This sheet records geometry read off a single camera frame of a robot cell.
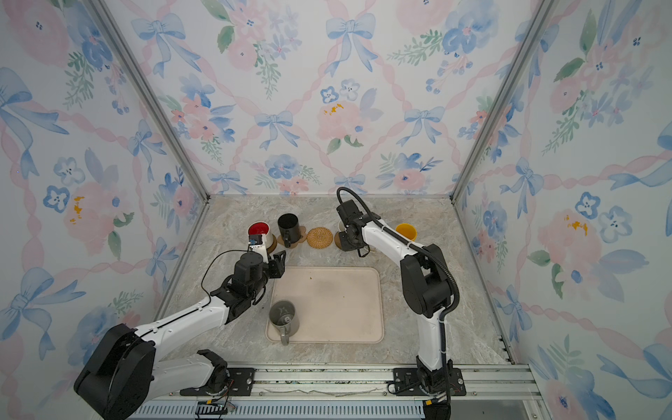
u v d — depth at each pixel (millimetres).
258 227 980
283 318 826
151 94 862
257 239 738
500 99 863
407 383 731
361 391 732
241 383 736
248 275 642
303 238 1059
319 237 1063
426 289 522
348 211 767
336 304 904
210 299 586
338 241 1059
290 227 1025
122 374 410
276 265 764
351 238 763
